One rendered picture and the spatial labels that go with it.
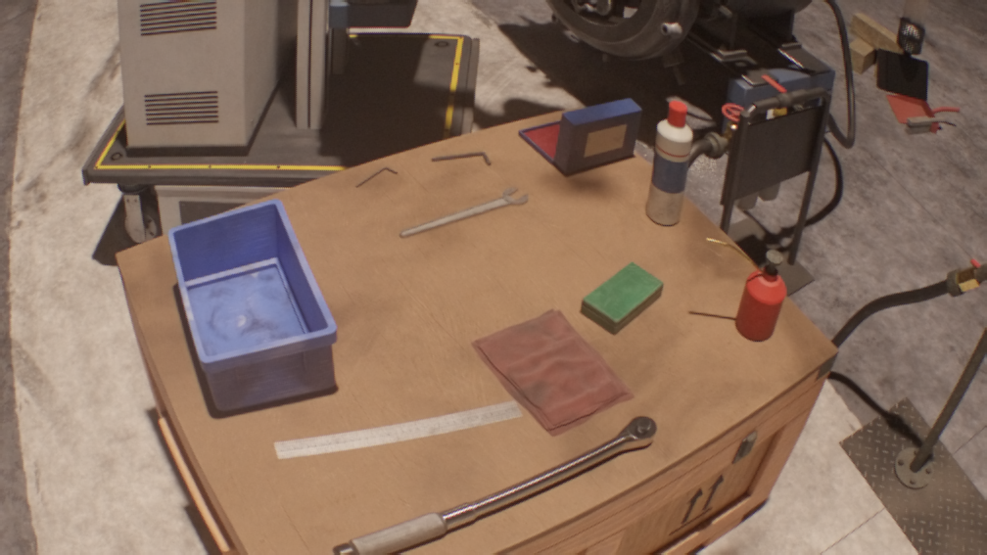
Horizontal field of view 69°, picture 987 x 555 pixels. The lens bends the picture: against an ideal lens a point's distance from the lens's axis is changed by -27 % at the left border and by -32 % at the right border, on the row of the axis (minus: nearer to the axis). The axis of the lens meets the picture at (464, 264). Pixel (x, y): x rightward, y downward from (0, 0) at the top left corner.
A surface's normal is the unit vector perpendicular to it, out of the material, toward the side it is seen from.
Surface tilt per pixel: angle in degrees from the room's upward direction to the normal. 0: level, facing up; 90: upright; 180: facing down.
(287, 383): 90
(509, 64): 0
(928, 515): 0
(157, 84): 90
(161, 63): 90
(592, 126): 97
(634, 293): 0
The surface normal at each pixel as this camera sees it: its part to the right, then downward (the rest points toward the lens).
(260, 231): 0.40, 0.60
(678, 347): 0.04, -0.77
